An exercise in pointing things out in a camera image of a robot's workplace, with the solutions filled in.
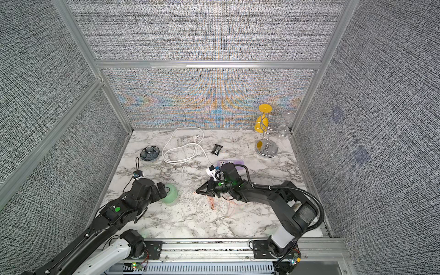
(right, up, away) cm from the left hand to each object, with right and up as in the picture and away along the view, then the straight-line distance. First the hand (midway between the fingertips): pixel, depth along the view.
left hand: (160, 187), depth 78 cm
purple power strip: (+40, +9, +23) cm, 47 cm away
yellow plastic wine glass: (+50, +31, +13) cm, 60 cm away
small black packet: (+25, +17, +29) cm, 42 cm away
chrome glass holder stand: (+64, +35, +43) cm, 84 cm away
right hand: (+17, 0, -1) cm, 17 cm away
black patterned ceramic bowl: (-15, +14, +26) cm, 33 cm away
